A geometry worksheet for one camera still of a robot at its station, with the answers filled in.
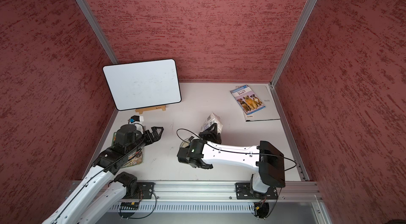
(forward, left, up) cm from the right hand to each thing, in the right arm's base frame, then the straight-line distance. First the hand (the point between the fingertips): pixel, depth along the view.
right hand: (218, 125), depth 71 cm
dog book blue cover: (+33, -23, -23) cm, 46 cm away
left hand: (+1, +31, -8) cm, 32 cm away
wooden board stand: (+23, +49, -20) cm, 58 cm away
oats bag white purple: (+4, +3, 0) cm, 5 cm away
